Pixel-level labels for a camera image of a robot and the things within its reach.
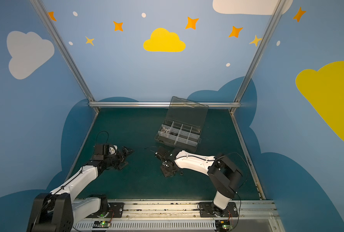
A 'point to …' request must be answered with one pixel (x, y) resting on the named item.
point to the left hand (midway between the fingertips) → (134, 154)
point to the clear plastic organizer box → (181, 126)
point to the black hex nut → (181, 173)
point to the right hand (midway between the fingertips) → (170, 169)
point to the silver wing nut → (165, 130)
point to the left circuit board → (101, 224)
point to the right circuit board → (223, 225)
